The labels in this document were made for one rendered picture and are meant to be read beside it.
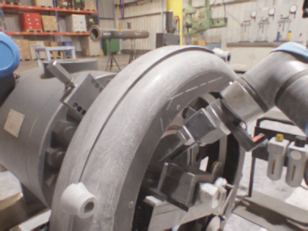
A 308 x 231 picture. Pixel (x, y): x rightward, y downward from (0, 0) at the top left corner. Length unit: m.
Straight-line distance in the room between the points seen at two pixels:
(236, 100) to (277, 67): 0.09
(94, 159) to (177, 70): 0.24
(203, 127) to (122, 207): 0.21
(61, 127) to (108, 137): 0.32
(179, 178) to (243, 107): 0.19
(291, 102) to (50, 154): 0.60
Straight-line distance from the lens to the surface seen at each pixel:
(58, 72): 0.46
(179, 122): 0.74
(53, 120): 0.74
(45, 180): 0.79
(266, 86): 0.49
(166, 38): 0.65
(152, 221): 0.52
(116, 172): 0.42
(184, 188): 0.50
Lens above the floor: 1.00
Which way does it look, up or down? 18 degrees down
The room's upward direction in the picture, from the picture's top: 2 degrees counter-clockwise
